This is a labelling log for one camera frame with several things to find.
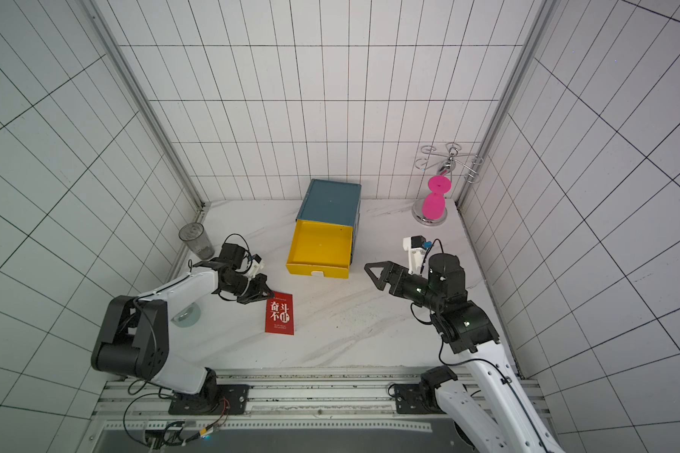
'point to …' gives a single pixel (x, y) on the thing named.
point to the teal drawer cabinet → (332, 202)
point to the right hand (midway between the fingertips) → (373, 265)
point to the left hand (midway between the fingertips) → (270, 298)
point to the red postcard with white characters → (280, 313)
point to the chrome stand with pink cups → (431, 210)
